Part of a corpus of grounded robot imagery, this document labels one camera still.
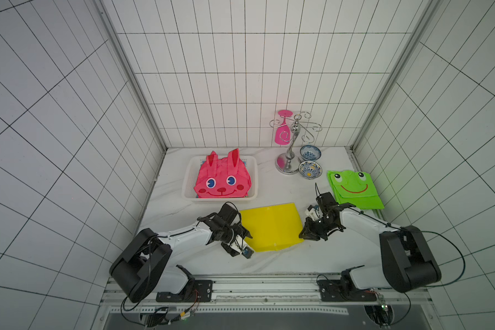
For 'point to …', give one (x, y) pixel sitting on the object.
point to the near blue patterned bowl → (310, 170)
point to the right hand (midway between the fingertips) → (295, 235)
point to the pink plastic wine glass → (283, 132)
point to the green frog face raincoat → (356, 188)
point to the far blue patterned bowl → (310, 152)
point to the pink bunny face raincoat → (223, 177)
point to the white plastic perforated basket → (191, 168)
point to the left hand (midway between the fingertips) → (240, 240)
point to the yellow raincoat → (272, 227)
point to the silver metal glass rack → (289, 163)
